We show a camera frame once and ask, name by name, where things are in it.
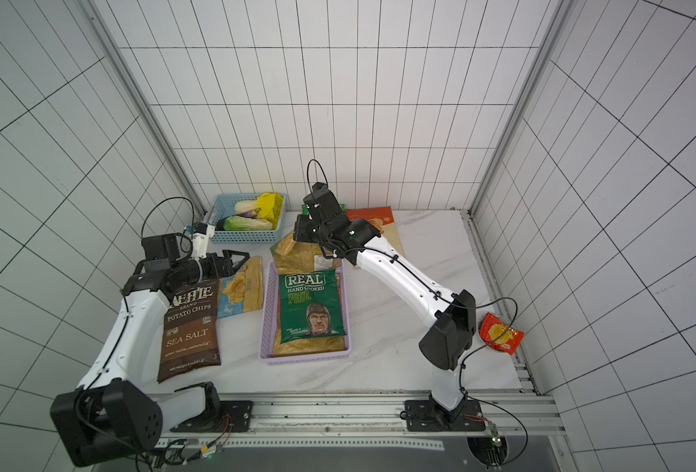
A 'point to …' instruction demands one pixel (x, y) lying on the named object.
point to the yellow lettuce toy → (270, 206)
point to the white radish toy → (244, 206)
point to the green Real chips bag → (311, 305)
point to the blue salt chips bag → (241, 291)
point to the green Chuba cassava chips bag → (305, 209)
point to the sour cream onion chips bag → (293, 257)
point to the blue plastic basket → (224, 206)
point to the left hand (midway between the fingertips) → (234, 262)
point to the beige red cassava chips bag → (381, 218)
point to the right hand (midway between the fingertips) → (284, 228)
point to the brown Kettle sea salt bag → (191, 337)
